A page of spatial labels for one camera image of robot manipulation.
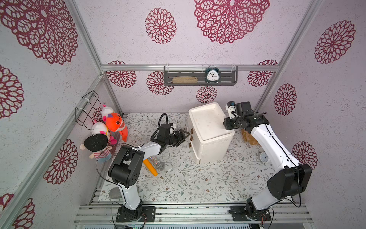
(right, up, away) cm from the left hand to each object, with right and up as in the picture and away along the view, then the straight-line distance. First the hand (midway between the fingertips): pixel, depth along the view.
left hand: (188, 136), depth 91 cm
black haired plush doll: (-49, -3, -15) cm, 51 cm away
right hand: (+21, +10, -9) cm, 25 cm away
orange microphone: (-25, -18, -1) cm, 31 cm away
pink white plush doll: (-53, +5, -5) cm, 54 cm away
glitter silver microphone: (-21, -16, -1) cm, 26 cm away
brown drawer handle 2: (+2, -1, +1) cm, 2 cm away
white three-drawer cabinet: (+11, -1, -17) cm, 20 cm away
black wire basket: (-56, +12, -15) cm, 59 cm away
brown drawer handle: (+2, +4, -6) cm, 7 cm away
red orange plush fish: (-46, +8, -2) cm, 47 cm away
